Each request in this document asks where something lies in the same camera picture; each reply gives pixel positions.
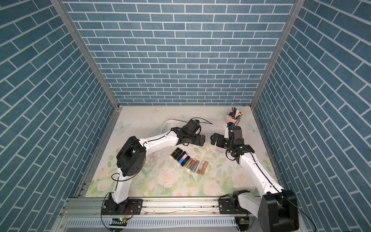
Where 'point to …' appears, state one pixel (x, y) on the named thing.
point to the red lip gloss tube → (193, 162)
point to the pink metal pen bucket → (229, 119)
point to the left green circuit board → (120, 222)
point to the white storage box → (167, 124)
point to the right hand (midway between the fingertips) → (218, 138)
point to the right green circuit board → (243, 223)
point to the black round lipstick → (186, 159)
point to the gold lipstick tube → (188, 163)
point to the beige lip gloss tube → (200, 168)
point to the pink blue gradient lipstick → (182, 158)
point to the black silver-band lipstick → (177, 155)
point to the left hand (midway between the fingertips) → (203, 140)
